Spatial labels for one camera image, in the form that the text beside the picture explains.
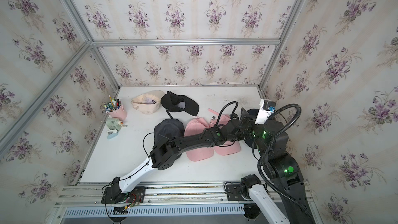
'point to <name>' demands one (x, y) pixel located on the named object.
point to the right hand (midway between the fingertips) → (255, 110)
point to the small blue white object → (111, 134)
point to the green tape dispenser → (115, 123)
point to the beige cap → (147, 102)
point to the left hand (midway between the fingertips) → (250, 133)
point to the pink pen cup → (115, 109)
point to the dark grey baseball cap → (168, 129)
